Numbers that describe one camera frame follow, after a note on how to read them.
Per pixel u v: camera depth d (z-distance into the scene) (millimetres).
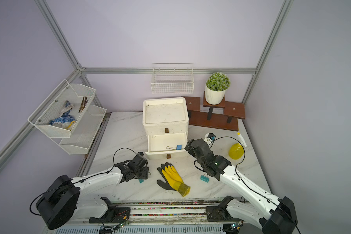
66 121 715
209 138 676
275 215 386
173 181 833
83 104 814
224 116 1069
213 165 535
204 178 860
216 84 838
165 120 841
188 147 698
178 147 903
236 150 888
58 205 414
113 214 686
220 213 653
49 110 700
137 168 686
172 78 1073
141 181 839
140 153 817
